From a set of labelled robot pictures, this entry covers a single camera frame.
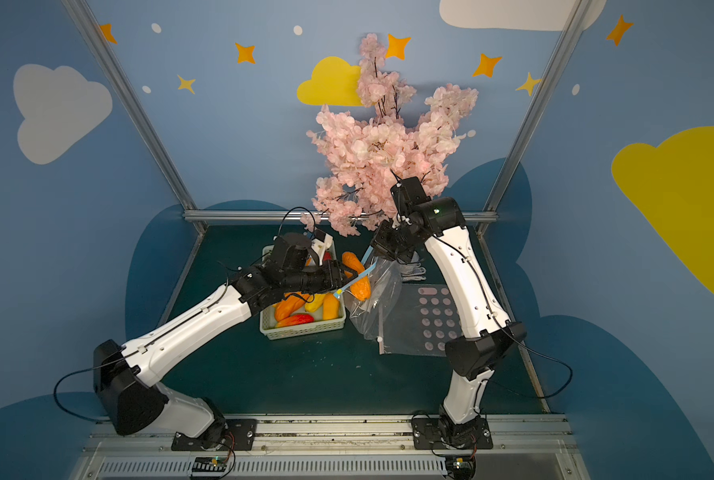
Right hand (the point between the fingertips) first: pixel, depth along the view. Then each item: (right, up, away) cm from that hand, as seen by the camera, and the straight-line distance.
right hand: (376, 248), depth 74 cm
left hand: (-5, -6, -2) cm, 8 cm away
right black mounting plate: (+13, -47, +1) cm, 49 cm away
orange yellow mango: (-14, -18, +19) cm, 30 cm away
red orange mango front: (-24, -21, +17) cm, 36 cm away
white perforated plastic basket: (-30, -25, +14) cm, 41 cm away
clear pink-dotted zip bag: (+16, -23, +22) cm, 36 cm away
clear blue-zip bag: (-1, -12, +1) cm, 13 cm away
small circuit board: (-42, -55, -1) cm, 69 cm away
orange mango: (-4, -10, 0) cm, 11 cm away
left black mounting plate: (-35, -47, 0) cm, 59 cm away
